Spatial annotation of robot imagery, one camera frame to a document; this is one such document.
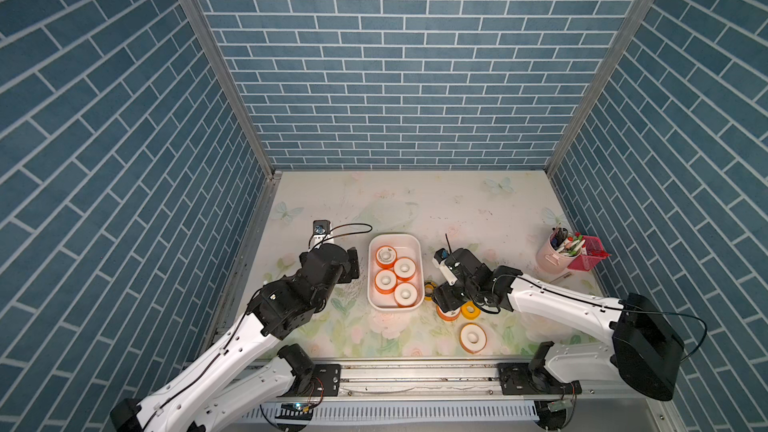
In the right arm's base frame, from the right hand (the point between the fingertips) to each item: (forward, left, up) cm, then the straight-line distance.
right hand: (443, 292), depth 84 cm
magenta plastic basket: (+15, -46, +3) cm, 48 cm away
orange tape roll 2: (+9, +11, -4) cm, 15 cm away
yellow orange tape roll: (-3, -8, -3) cm, 9 cm away
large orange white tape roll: (+3, +17, -3) cm, 18 cm away
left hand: (+1, +25, +17) cm, 30 cm away
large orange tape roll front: (-10, -9, -5) cm, 14 cm away
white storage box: (0, +10, -3) cm, 10 cm away
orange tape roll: (+12, +18, -3) cm, 22 cm away
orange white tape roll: (-5, -2, -3) cm, 6 cm away
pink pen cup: (+12, -32, +2) cm, 34 cm away
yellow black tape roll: (-1, +4, +2) cm, 5 cm away
